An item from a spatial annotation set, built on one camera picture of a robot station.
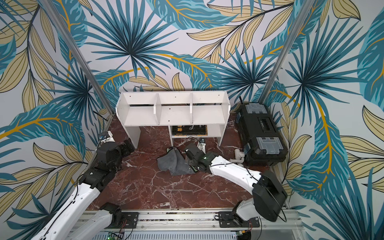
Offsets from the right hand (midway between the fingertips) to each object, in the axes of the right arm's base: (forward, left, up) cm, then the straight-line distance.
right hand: (194, 157), depth 85 cm
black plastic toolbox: (+4, -39, +7) cm, 39 cm away
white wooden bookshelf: (+12, +3, +23) cm, 26 cm away
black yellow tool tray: (+16, +3, +4) cm, 17 cm away
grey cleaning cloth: (+1, +12, -6) cm, 14 cm away
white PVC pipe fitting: (+4, -28, -8) cm, 29 cm away
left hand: (+2, +36, +12) cm, 38 cm away
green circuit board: (-34, +41, -13) cm, 55 cm away
